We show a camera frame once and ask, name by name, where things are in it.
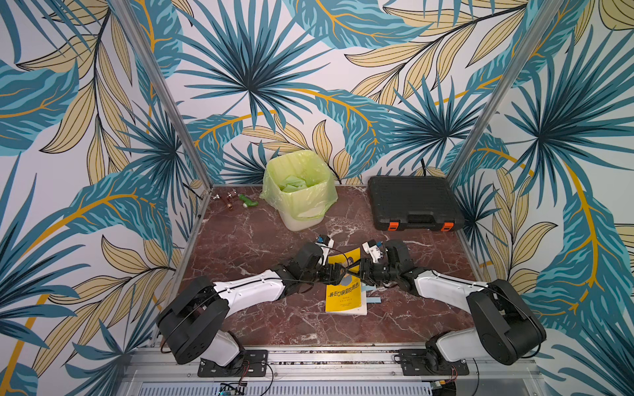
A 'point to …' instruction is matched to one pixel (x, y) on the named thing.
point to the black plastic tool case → (418, 203)
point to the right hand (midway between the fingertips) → (347, 271)
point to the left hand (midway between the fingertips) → (337, 271)
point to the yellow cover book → (349, 296)
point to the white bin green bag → (301, 188)
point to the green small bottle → (248, 202)
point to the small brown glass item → (229, 206)
